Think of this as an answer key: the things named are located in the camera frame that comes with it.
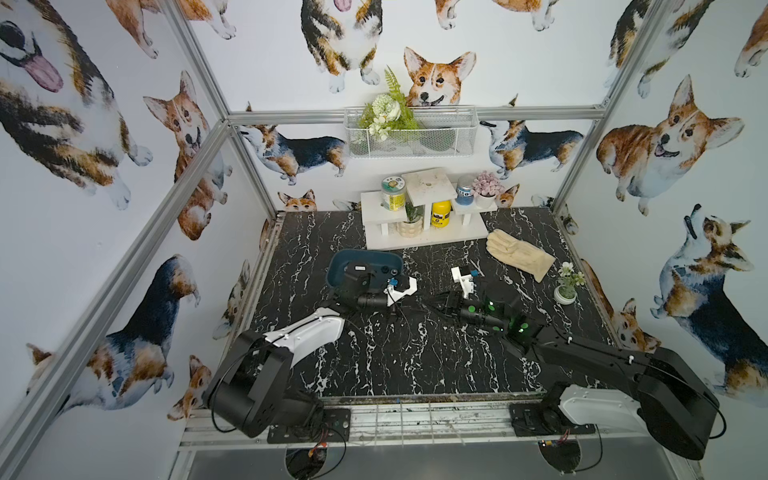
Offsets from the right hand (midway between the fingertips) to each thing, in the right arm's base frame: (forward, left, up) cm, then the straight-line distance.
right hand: (428, 292), depth 73 cm
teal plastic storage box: (+23, +14, -22) cm, 34 cm away
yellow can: (+40, -7, -14) cm, 43 cm away
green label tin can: (+36, +9, +1) cm, 37 cm away
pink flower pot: (+36, -20, +2) cm, 41 cm away
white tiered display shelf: (+39, 0, 0) cm, 39 cm away
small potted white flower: (+12, -44, -15) cm, 47 cm away
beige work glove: (+28, -35, -23) cm, 50 cm away
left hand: (+3, +1, -5) cm, 6 cm away
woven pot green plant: (+35, +3, -15) cm, 38 cm away
